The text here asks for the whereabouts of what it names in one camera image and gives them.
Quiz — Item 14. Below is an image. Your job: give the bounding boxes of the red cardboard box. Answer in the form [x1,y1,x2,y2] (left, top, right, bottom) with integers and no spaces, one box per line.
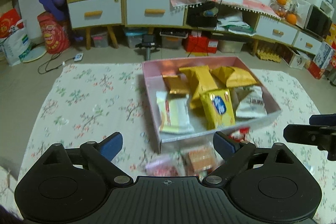
[182,35,219,54]

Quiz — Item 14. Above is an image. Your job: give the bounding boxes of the floral white mat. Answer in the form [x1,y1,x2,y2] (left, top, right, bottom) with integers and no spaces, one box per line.
[15,63,336,224]

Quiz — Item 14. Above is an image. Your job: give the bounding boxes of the black handheld gimbal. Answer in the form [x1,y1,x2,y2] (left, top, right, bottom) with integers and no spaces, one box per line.
[135,34,159,61]

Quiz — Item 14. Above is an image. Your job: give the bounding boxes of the pink floral candy packet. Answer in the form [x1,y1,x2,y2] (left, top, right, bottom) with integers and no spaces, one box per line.
[145,155,185,177]

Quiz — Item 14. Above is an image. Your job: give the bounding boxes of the yellow egg tray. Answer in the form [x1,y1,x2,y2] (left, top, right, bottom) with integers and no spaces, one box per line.
[256,46,282,63]

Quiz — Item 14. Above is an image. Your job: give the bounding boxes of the pink cardboard box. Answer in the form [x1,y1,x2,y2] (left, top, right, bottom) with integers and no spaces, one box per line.
[142,57,281,153]

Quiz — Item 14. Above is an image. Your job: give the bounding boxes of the gold foil snack packet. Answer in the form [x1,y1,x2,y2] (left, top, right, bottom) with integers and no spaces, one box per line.
[162,75,189,95]

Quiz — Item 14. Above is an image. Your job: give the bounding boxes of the yellow blue biscuit packet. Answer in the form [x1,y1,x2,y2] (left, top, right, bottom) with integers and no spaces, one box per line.
[203,89,235,130]

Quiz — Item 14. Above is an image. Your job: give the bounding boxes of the white charger with cable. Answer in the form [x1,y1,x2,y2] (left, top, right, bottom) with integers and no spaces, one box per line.
[37,53,84,75]

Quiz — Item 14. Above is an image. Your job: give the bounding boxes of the white rice sack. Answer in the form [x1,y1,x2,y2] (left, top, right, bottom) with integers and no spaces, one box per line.
[1,9,31,67]

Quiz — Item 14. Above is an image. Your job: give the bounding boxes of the white black snack packet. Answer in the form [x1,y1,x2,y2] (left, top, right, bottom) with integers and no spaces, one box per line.
[235,85,267,119]

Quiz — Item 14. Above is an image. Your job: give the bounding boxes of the red white snack packet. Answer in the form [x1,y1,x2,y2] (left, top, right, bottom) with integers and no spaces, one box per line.
[228,127,250,143]

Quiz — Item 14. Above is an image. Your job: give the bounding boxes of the long low wooden cabinet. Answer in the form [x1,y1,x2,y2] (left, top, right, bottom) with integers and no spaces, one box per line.
[123,0,322,55]

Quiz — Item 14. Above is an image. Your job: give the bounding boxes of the white microwave oven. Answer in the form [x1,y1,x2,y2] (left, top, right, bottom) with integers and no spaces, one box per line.
[292,0,332,39]

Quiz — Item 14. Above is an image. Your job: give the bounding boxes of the oranges in clear bowl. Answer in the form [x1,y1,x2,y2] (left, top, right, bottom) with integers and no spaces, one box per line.
[270,0,298,25]

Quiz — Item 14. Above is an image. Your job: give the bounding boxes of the red printed gift bag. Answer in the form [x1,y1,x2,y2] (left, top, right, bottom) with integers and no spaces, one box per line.
[37,12,71,55]

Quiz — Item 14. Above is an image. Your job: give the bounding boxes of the orange white snack packet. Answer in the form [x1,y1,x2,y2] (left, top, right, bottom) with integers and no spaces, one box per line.
[183,145,218,176]

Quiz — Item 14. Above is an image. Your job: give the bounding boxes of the pale yellow white packet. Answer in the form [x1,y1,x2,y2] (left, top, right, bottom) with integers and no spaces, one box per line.
[156,91,194,134]

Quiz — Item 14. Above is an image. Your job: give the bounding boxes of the large yellow snack bag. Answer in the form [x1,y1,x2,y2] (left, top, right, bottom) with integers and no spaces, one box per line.
[179,65,219,110]

